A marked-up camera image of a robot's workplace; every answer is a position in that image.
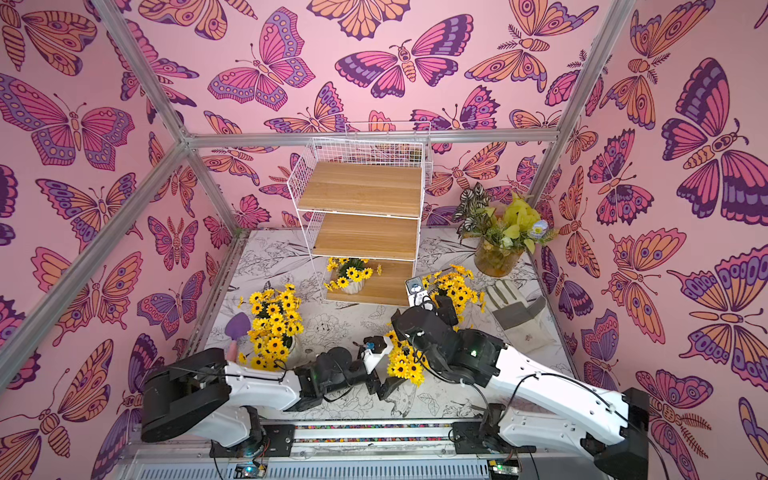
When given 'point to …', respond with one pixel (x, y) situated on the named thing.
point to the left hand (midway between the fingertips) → (402, 360)
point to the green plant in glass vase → (500, 236)
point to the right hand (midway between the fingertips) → (417, 304)
